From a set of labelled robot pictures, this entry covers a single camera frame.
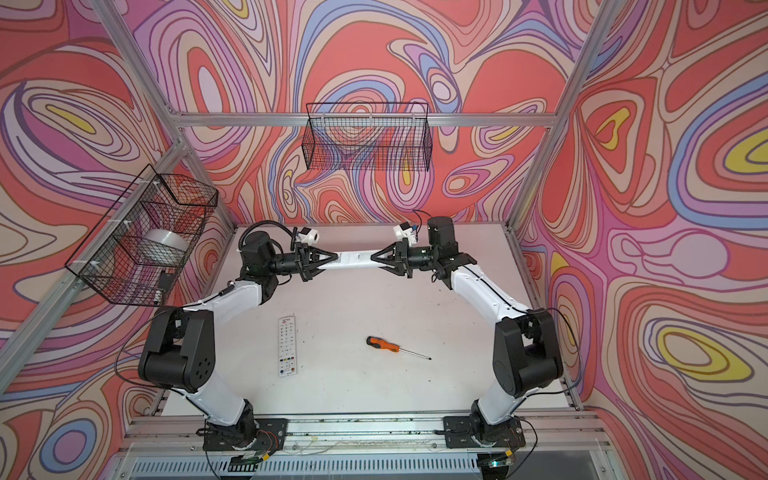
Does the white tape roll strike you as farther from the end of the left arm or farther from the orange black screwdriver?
the orange black screwdriver

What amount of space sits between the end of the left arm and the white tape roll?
0.23 meters

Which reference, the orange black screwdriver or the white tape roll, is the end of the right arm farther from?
the white tape roll

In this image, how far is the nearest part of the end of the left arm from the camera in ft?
2.44

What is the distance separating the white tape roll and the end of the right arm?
48 centimetres

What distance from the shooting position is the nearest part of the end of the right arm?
2.35 ft

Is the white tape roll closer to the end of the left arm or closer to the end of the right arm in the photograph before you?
the end of the left arm

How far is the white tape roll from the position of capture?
2.32ft
